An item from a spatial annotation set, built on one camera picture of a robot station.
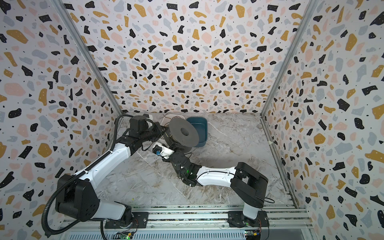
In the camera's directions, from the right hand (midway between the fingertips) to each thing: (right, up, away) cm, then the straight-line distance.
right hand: (166, 137), depth 74 cm
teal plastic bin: (+17, +7, +39) cm, 43 cm away
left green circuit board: (-18, -46, -4) cm, 50 cm away
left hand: (-1, +7, +6) cm, 9 cm away
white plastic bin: (-10, +9, +39) cm, 41 cm away
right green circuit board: (+40, -45, -3) cm, 61 cm away
